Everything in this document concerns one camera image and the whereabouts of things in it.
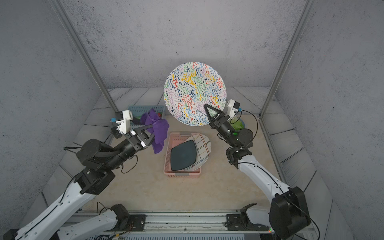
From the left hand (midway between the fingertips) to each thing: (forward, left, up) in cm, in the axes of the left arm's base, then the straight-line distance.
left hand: (161, 128), depth 48 cm
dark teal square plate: (+19, -3, -49) cm, 52 cm away
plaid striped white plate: (+18, -15, -41) cm, 47 cm away
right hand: (+11, -14, -2) cm, 18 cm away
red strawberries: (+54, +17, -46) cm, 73 cm away
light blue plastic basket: (+60, +34, -47) cm, 83 cm away
